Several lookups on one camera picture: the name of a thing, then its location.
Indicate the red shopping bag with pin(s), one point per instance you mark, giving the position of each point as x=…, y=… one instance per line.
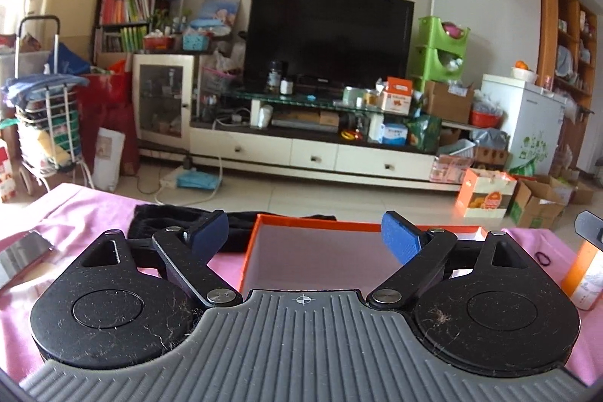
x=107, y=102

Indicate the black cloth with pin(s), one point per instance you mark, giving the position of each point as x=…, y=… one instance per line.
x=150, y=218

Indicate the brown cardboard box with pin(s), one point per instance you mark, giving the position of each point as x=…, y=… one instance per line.
x=448, y=102

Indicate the white small refrigerator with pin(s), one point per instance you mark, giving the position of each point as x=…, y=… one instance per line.
x=532, y=118

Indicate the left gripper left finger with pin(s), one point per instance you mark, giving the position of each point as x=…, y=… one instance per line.
x=181, y=256

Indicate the black flat television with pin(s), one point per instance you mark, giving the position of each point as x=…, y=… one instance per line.
x=345, y=42

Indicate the orange white carton floor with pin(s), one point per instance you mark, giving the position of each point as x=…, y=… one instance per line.
x=485, y=193

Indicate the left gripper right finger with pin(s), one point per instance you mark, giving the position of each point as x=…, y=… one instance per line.
x=427, y=256

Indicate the red white small box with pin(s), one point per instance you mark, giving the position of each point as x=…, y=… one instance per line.
x=396, y=97

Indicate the orange cardboard box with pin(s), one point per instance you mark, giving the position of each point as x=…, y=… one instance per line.
x=303, y=254

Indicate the white orange canister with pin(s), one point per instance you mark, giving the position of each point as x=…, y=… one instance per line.
x=583, y=282

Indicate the white glass door cabinet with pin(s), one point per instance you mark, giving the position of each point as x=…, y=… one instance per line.
x=162, y=98

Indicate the wooden shelf unit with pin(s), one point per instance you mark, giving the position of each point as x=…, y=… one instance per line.
x=567, y=64

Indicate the white tv cabinet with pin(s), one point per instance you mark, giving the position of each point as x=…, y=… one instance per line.
x=255, y=152

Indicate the green plastic stacked bins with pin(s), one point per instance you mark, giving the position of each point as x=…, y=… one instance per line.
x=439, y=52

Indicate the metal shopping trolley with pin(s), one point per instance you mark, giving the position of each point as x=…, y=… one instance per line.
x=47, y=117

